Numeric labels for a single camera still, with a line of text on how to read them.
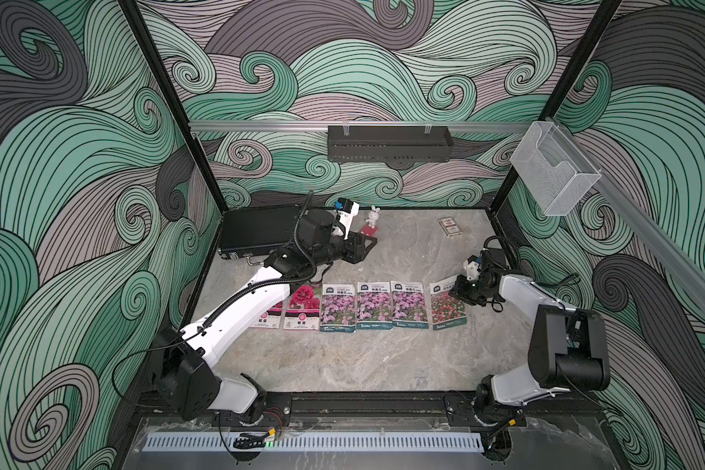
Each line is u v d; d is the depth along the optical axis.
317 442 0.70
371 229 1.14
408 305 0.92
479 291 0.76
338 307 0.92
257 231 1.17
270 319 0.89
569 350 0.44
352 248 0.63
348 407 0.75
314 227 0.54
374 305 0.92
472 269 0.85
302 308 0.92
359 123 0.95
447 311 0.88
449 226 1.13
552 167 0.78
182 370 0.38
